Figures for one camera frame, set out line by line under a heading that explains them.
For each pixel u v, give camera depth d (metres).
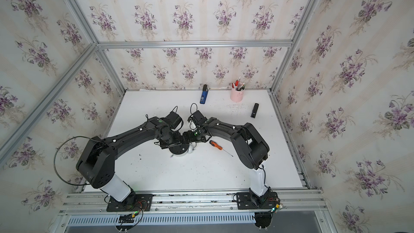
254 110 1.04
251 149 0.51
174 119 0.71
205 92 1.17
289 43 0.94
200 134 0.77
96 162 0.44
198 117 0.75
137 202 0.72
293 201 0.75
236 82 1.10
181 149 0.86
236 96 1.10
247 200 0.73
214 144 0.91
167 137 0.70
